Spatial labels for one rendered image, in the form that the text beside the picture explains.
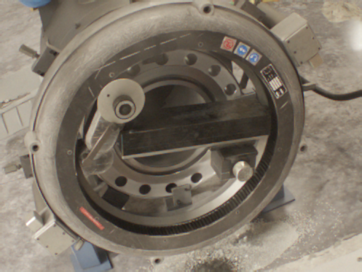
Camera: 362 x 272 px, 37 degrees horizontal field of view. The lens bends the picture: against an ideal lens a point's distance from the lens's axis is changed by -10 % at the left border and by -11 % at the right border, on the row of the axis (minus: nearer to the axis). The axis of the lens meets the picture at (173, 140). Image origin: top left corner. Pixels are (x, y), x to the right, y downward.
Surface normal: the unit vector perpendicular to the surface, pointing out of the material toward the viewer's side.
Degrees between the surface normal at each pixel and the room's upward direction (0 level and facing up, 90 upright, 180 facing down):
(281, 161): 90
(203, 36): 90
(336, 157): 0
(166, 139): 90
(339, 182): 0
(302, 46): 90
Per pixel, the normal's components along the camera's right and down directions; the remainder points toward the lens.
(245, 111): 0.01, -0.87
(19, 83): 0.48, 0.40
